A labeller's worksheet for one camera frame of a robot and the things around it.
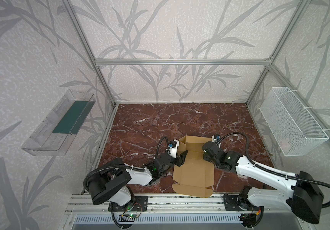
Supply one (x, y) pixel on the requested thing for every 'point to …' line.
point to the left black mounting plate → (138, 203)
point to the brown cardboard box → (195, 178)
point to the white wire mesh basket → (295, 132)
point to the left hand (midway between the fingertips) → (184, 150)
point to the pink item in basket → (285, 143)
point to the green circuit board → (133, 215)
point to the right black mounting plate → (231, 203)
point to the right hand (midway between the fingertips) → (205, 151)
